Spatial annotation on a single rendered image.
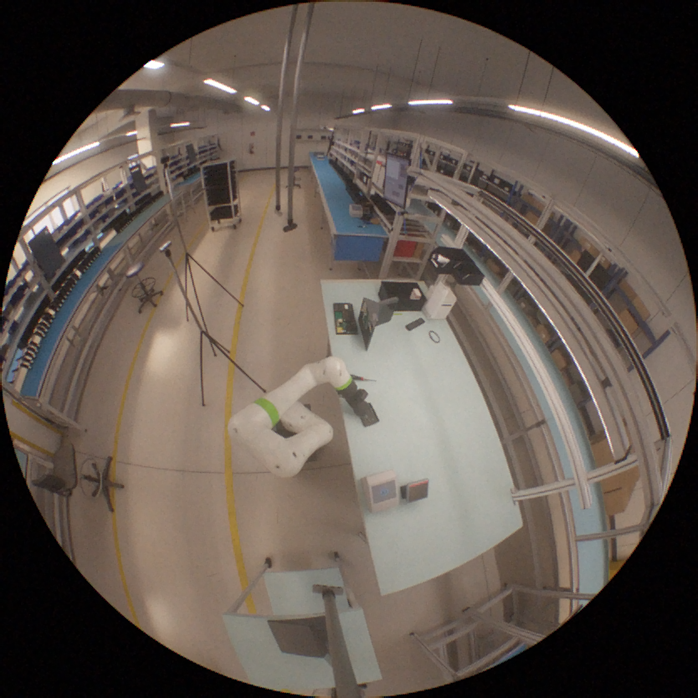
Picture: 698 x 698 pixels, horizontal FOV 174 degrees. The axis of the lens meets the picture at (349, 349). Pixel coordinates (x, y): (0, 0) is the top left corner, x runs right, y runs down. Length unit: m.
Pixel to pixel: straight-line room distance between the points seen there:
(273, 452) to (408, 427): 0.74
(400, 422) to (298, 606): 1.58
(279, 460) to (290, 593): 1.43
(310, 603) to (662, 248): 5.62
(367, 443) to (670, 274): 4.57
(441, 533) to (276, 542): 1.37
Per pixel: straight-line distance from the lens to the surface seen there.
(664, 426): 1.09
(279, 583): 1.95
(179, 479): 2.45
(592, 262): 2.34
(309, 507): 2.09
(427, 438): 1.24
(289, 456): 0.71
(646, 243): 4.64
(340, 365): 0.95
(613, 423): 0.64
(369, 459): 1.12
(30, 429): 3.92
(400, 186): 2.24
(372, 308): 1.30
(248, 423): 0.75
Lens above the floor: 2.08
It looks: 54 degrees down
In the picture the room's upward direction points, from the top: 13 degrees clockwise
